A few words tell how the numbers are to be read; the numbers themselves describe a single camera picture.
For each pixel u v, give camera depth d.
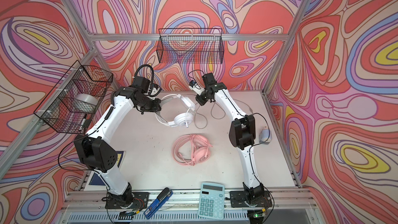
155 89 0.76
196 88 0.83
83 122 0.72
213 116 1.05
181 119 0.71
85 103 0.71
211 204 0.72
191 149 0.84
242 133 0.60
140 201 0.72
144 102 0.68
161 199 0.71
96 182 0.78
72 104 0.71
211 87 0.72
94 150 0.45
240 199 0.73
